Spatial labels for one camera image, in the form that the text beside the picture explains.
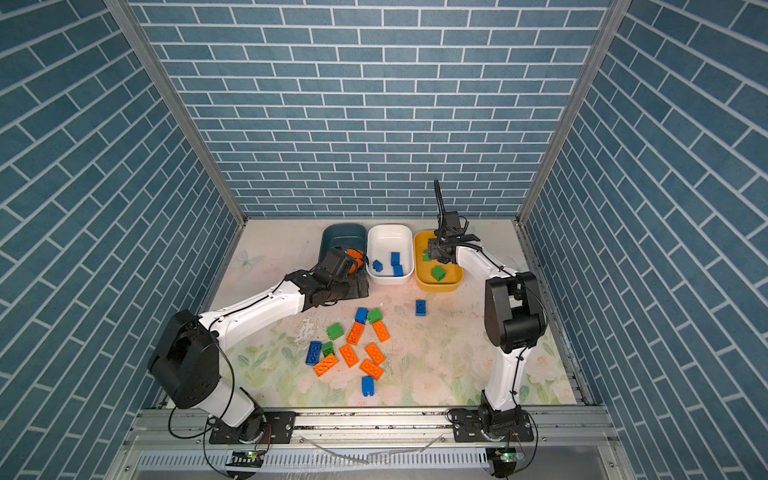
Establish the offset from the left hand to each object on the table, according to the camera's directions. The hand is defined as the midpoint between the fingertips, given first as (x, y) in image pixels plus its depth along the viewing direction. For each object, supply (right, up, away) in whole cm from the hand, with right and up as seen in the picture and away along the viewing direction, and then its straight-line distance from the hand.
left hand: (359, 287), depth 88 cm
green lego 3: (+4, -9, +4) cm, 11 cm away
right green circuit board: (+37, -40, -16) cm, 57 cm away
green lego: (+21, +9, +19) cm, 30 cm away
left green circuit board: (-26, -40, -16) cm, 50 cm away
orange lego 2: (-9, -21, -5) cm, 24 cm away
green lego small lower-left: (-9, -18, -2) cm, 20 cm away
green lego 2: (+25, +3, +14) cm, 29 cm away
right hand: (+26, +13, +12) cm, 31 cm away
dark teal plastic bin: (-9, +16, +24) cm, 30 cm away
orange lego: (-1, -14, +1) cm, 14 cm away
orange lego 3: (-3, -20, -2) cm, 20 cm away
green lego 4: (-7, -14, +2) cm, 16 cm away
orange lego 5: (+4, -22, -5) cm, 23 cm away
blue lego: (+19, -8, +6) cm, 21 cm away
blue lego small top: (0, -9, +4) cm, 10 cm away
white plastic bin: (+6, +15, +26) cm, 30 cm away
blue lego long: (+11, +8, +18) cm, 22 cm away
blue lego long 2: (-13, -19, -2) cm, 23 cm away
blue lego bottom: (+4, -26, -9) cm, 27 cm away
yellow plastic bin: (+20, +1, +10) cm, 22 cm away
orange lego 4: (+5, -19, -1) cm, 20 cm away
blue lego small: (+4, +5, +16) cm, 18 cm away
